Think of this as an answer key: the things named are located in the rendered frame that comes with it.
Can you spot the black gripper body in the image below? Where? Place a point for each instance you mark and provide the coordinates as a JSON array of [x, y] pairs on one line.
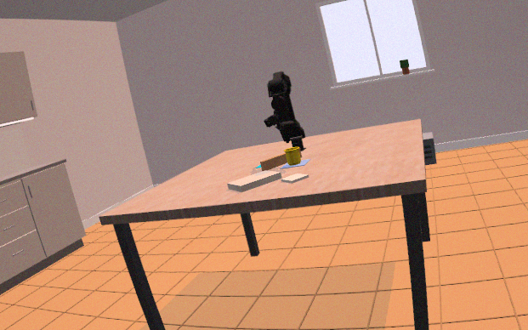
[[286, 121]]

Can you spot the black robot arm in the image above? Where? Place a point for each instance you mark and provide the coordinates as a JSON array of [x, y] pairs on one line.
[[280, 91]]

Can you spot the white box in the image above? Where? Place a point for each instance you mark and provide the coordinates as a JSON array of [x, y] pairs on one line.
[[295, 178]]

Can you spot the yellow cup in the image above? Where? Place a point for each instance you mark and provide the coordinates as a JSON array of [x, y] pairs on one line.
[[293, 156]]

